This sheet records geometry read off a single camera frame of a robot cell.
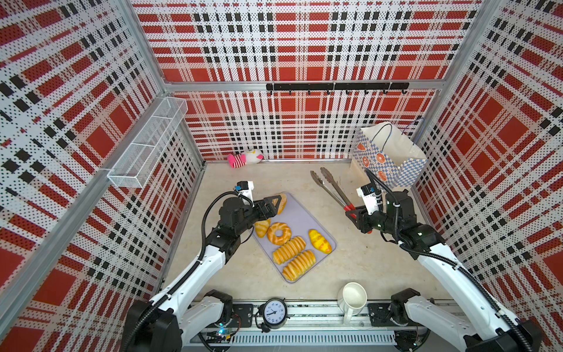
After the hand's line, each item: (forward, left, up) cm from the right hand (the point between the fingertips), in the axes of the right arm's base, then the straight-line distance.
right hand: (351, 213), depth 75 cm
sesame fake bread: (+17, +26, -19) cm, 36 cm away
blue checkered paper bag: (+24, -18, +5) cm, 31 cm away
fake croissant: (+5, +34, -18) cm, 39 cm away
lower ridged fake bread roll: (-12, +18, -19) cm, 29 cm away
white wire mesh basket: (+25, +87, +1) cm, 90 cm away
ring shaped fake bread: (-1, +26, -20) cm, 33 cm away
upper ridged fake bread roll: (-6, +23, -18) cm, 30 cm away
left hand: (+5, +27, 0) cm, 28 cm away
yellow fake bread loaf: (-2, +10, -19) cm, 21 cm away
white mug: (-22, -1, -22) cm, 32 cm away
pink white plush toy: (+45, +44, -15) cm, 64 cm away
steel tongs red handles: (+4, +2, 0) cm, 4 cm away
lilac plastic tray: (+12, +18, -24) cm, 32 cm away
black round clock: (-27, +27, -18) cm, 42 cm away
